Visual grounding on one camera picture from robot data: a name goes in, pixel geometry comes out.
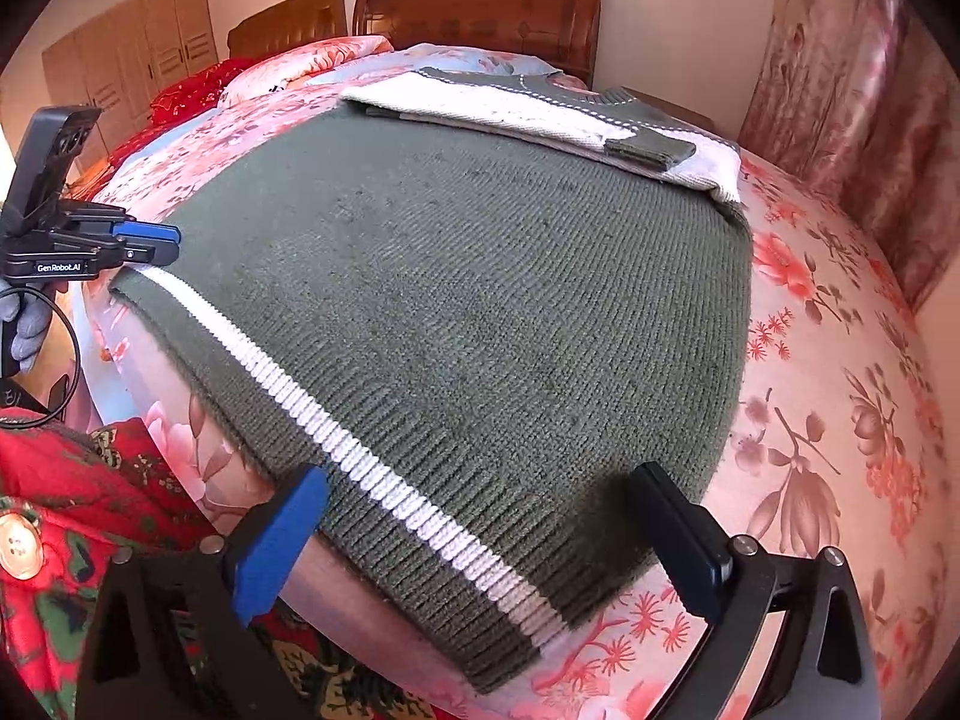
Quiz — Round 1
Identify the beige wardrobe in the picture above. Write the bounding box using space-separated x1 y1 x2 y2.
41 0 220 151

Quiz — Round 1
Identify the large carved wooden headboard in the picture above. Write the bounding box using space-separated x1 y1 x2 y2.
352 0 608 91

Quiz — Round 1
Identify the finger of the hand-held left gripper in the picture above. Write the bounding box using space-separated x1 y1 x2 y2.
112 219 182 245
122 241 179 269

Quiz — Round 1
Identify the small wooden headboard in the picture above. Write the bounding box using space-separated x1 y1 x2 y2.
227 0 348 61

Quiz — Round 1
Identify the pink floral pillow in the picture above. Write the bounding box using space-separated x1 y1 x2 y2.
221 35 395 107

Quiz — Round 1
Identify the bed with pink floral sheet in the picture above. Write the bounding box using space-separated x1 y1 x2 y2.
67 34 960 720

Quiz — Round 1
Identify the person's left hand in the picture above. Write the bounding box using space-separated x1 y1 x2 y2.
0 289 47 376

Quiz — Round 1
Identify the pink floral curtain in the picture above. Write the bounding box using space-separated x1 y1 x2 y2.
739 0 953 312

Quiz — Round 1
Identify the folded blue floral quilt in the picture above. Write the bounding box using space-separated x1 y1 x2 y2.
311 43 590 91

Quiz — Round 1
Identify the green knit sweater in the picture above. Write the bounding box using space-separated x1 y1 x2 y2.
109 66 753 695

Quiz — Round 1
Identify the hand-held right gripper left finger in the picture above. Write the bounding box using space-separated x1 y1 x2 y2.
75 463 331 720

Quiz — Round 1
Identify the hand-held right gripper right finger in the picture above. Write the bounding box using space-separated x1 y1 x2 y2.
628 461 882 720

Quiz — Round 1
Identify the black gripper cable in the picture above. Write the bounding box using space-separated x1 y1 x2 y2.
0 281 80 427

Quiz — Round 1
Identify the person's red floral jacket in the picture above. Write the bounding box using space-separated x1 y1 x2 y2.
0 409 421 720

